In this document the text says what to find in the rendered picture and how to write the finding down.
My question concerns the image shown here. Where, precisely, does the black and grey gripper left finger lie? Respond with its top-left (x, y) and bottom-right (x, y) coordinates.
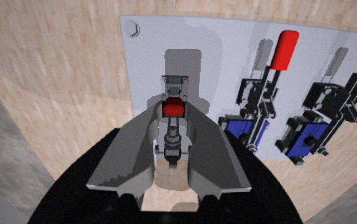
top-left (27, 100), bottom-right (165, 224)

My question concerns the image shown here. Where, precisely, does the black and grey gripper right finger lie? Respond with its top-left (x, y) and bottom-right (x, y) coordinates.
top-left (183, 101), bottom-right (303, 224)

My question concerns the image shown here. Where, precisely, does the grey metal fixture plate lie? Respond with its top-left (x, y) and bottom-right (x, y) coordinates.
top-left (119, 14), bottom-right (357, 159)

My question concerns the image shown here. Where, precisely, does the blue rectangular plate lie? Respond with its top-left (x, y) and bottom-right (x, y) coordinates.
top-left (224, 115), bottom-right (268, 148)

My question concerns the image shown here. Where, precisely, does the blue rectangular block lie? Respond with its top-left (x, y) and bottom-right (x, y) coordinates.
top-left (284, 117), bottom-right (329, 156)

